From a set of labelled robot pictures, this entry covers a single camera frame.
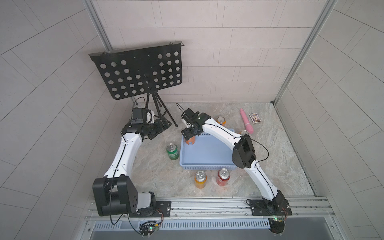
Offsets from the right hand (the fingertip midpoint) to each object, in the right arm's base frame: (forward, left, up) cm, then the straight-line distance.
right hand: (189, 133), depth 94 cm
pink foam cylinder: (+6, -40, -4) cm, 41 cm away
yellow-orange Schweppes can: (-30, -6, +4) cm, 31 cm away
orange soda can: (-5, -2, -1) cm, 6 cm away
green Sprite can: (-14, +8, +5) cm, 17 cm away
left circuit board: (-47, +19, -3) cm, 51 cm away
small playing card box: (+12, -47, -4) cm, 49 cm away
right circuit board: (-49, -40, -9) cm, 64 cm away
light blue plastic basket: (-11, -12, -6) cm, 17 cm away
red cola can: (-29, -17, +4) cm, 34 cm away
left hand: (-3, +11, +14) cm, 18 cm away
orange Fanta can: (+5, -21, +5) cm, 22 cm away
